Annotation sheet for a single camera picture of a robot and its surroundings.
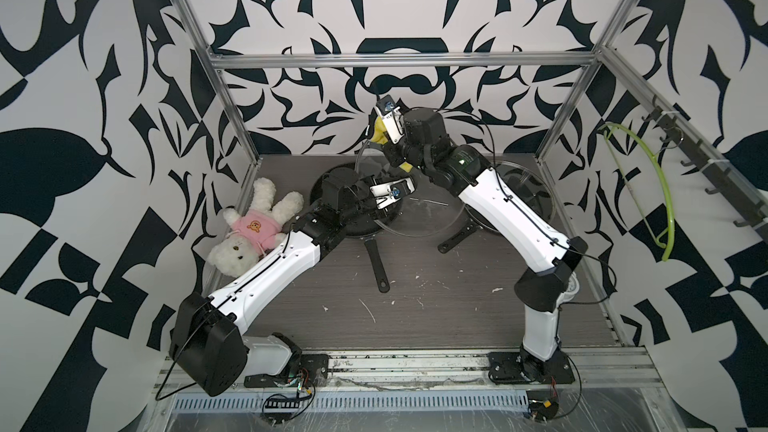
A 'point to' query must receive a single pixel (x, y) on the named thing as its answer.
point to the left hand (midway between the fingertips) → (394, 172)
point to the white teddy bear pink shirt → (256, 230)
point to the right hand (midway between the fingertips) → (389, 124)
